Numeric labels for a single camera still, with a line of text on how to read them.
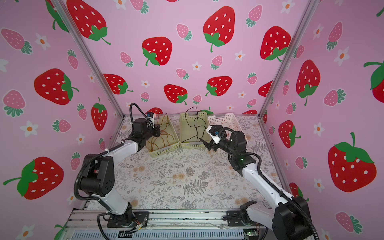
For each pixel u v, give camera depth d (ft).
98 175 1.56
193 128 3.68
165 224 2.40
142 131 2.40
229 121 3.77
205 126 3.73
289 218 1.29
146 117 2.62
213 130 1.98
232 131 1.66
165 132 3.54
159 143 3.44
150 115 2.68
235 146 1.85
